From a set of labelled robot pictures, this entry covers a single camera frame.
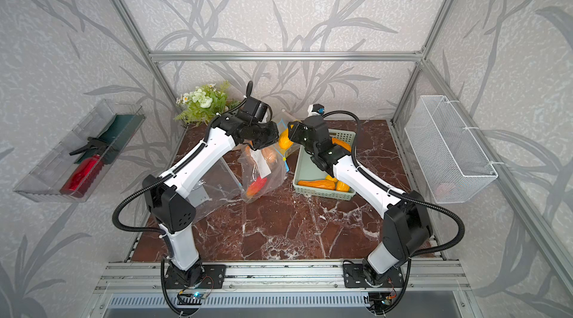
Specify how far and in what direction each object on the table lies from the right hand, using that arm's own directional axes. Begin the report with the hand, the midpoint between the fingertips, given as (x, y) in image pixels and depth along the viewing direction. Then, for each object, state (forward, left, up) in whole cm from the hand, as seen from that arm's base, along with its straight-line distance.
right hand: (290, 124), depth 80 cm
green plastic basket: (-2, -6, -28) cm, 29 cm away
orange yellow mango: (-6, +2, -3) cm, 7 cm away
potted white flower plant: (+10, +36, 0) cm, 37 cm away
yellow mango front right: (-13, -20, -25) cm, 34 cm away
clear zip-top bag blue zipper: (-11, +12, -15) cm, 22 cm away
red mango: (-14, +14, -21) cm, 29 cm away
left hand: (-3, +3, -4) cm, 6 cm away
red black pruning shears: (-26, +54, +7) cm, 60 cm away
